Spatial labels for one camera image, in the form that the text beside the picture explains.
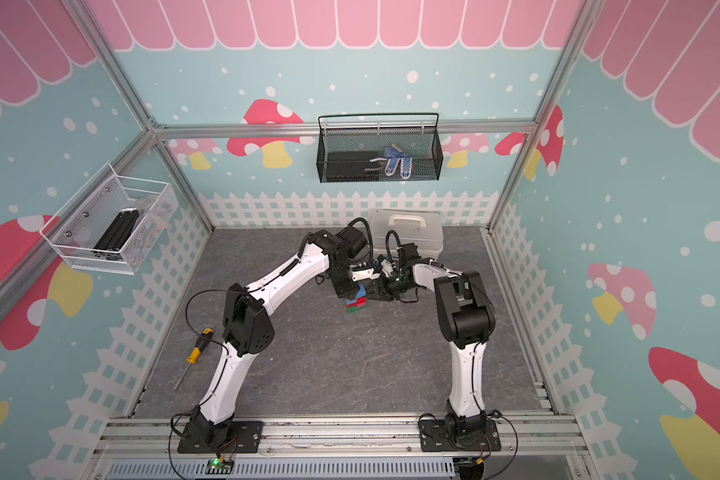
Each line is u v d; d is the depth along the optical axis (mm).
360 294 890
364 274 819
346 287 811
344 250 723
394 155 889
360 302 926
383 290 868
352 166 867
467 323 562
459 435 658
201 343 892
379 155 890
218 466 728
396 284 872
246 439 742
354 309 964
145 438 761
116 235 695
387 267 927
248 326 548
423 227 1049
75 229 659
